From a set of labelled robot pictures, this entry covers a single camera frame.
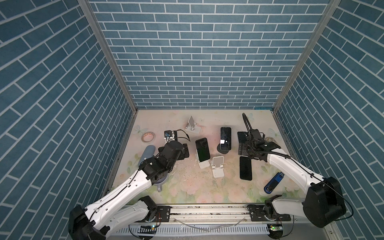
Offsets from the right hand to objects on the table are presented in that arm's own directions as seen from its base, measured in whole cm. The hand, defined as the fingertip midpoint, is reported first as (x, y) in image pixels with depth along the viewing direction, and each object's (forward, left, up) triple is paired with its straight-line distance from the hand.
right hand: (244, 147), depth 87 cm
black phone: (-10, -2, -12) cm, 15 cm away
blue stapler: (-15, -17, -11) cm, 25 cm away
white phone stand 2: (-8, +23, -9) cm, 26 cm away
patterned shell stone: (+13, -21, -7) cm, 25 cm away
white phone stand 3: (-10, +15, -6) cm, 19 cm away
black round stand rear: (+1, +11, -5) cm, 12 cm away
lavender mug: (-30, +37, +23) cm, 53 cm away
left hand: (-8, +36, +10) cm, 38 cm away
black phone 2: (+7, +10, -1) cm, 12 cm away
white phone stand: (+17, +33, -4) cm, 37 cm away
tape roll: (+10, +65, -10) cm, 66 cm away
